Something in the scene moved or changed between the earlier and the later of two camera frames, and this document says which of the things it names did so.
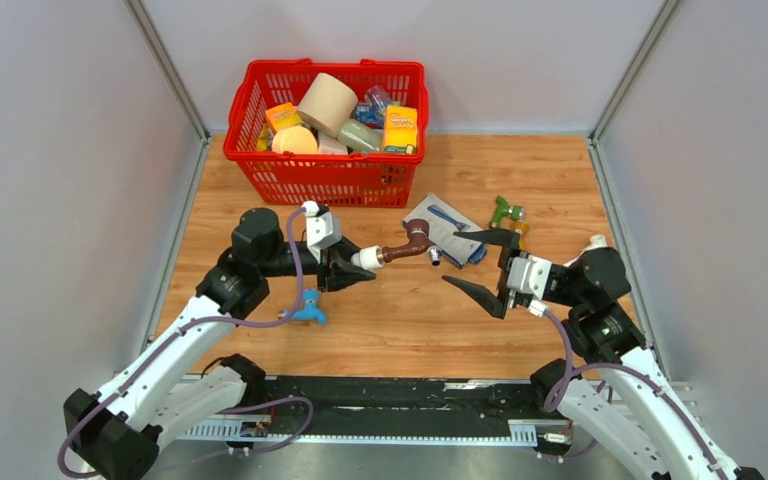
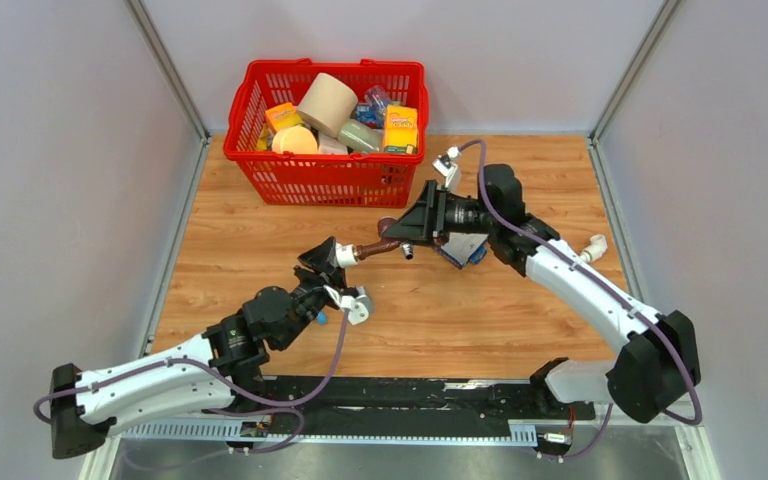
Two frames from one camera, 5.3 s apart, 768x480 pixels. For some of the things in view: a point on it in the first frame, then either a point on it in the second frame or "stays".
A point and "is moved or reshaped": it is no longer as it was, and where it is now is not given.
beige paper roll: (326, 103) stays
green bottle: (360, 137) stays
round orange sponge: (295, 138) stays
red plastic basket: (354, 180) stays
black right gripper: (505, 240) to (427, 219)
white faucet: (596, 241) stays
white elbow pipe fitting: (368, 257) is moved or reshaped
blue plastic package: (372, 110) stays
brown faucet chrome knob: (417, 242) to (384, 242)
